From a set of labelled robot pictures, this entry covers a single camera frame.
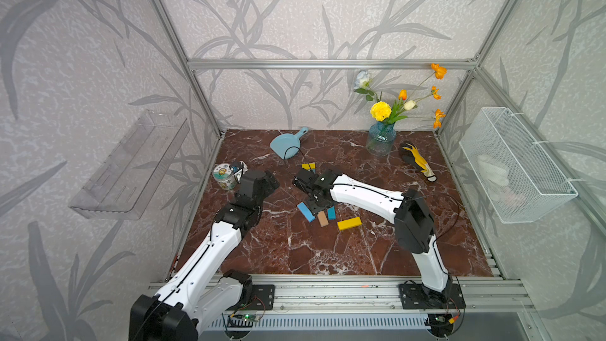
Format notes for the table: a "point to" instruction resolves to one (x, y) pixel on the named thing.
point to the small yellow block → (312, 165)
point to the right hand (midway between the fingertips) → (319, 203)
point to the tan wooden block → (323, 219)
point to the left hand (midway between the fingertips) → (265, 178)
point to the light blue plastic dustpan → (286, 145)
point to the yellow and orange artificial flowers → (390, 107)
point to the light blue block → (306, 211)
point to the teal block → (331, 213)
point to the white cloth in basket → (495, 175)
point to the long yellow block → (349, 223)
